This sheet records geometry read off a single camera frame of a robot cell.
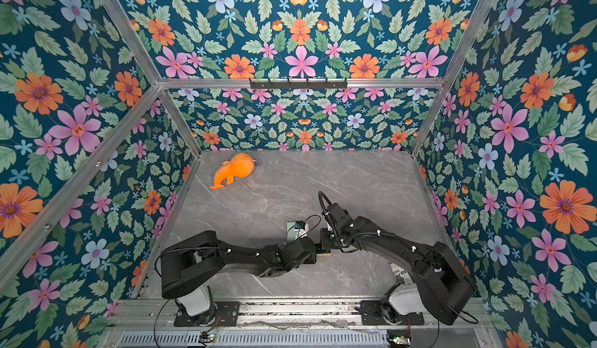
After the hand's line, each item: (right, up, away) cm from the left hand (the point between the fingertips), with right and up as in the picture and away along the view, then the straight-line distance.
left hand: (322, 251), depth 86 cm
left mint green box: (-11, +9, -7) cm, 16 cm away
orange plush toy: (-38, +33, +21) cm, 55 cm away
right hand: (+1, +5, -1) cm, 6 cm away
